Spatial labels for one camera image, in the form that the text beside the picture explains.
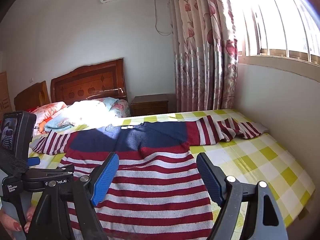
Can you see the pink floral quilt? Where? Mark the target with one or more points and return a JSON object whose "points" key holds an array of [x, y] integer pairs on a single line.
{"points": [[48, 111]]}

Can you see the yellow checked tablecloth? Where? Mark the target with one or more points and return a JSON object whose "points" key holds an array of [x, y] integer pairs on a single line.
{"points": [[262, 160]]}

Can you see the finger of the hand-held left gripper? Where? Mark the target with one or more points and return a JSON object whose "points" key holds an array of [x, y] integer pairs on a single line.
{"points": [[34, 161], [66, 169]]}

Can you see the brown wooden nightstand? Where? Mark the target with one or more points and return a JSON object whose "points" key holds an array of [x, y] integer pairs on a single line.
{"points": [[150, 105]]}

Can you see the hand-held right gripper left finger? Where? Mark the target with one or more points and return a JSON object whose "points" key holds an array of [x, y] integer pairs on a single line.
{"points": [[105, 180]]}

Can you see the small plain wooden headboard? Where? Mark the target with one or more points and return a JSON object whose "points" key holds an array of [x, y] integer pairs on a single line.
{"points": [[31, 96]]}

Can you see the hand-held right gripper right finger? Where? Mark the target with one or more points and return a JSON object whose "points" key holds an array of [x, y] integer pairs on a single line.
{"points": [[211, 180]]}

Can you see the large carved wooden headboard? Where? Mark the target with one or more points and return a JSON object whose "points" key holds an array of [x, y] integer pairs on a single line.
{"points": [[90, 82]]}

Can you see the person's left hand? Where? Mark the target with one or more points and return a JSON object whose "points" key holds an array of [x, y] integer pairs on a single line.
{"points": [[10, 223]]}

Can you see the barred window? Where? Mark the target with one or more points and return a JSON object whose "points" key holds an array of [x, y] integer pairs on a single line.
{"points": [[280, 17]]}

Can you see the pink floral curtain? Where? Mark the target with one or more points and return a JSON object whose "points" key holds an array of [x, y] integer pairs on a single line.
{"points": [[200, 42]]}

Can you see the wooden door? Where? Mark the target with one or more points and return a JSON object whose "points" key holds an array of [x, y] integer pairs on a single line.
{"points": [[5, 92]]}

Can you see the red white striped navy sweater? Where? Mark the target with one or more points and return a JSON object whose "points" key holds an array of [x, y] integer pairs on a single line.
{"points": [[155, 180]]}

